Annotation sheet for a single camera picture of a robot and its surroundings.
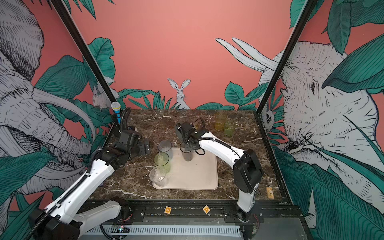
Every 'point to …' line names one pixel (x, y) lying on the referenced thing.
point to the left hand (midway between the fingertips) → (142, 143)
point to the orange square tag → (167, 209)
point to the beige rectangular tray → (199, 173)
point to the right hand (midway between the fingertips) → (189, 143)
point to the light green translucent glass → (162, 159)
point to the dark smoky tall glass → (187, 155)
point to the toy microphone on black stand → (116, 106)
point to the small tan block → (269, 192)
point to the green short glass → (229, 127)
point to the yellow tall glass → (220, 116)
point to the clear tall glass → (158, 176)
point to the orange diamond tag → (206, 209)
